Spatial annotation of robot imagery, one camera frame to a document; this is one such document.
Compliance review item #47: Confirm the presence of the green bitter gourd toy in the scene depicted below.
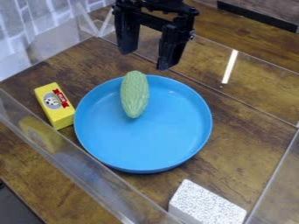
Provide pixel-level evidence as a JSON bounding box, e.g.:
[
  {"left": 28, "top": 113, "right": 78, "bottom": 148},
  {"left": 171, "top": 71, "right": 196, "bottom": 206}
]
[{"left": 120, "top": 71, "right": 149, "bottom": 118}]

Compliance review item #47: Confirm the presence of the yellow box with cow label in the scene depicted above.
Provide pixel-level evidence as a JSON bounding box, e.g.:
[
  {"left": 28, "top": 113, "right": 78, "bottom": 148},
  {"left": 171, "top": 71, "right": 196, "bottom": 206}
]
[{"left": 33, "top": 82, "right": 74, "bottom": 130}]

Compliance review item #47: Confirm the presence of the clear acrylic front wall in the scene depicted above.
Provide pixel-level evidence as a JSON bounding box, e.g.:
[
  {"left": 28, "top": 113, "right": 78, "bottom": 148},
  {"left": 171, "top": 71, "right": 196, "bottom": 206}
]
[{"left": 0, "top": 88, "right": 181, "bottom": 224}]

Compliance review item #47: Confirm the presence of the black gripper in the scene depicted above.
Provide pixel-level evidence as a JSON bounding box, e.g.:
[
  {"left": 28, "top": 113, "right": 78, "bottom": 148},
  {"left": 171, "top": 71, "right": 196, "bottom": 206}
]
[{"left": 113, "top": 0, "right": 200, "bottom": 71}]

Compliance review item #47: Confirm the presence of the white speckled foam block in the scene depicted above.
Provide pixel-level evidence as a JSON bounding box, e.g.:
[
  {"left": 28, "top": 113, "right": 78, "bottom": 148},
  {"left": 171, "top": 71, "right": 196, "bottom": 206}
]
[{"left": 168, "top": 179, "right": 247, "bottom": 224}]

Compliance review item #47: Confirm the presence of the blue round tray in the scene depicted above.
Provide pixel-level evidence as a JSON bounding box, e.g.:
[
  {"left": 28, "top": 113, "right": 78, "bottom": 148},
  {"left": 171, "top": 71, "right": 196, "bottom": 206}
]
[{"left": 73, "top": 75, "right": 212, "bottom": 173}]

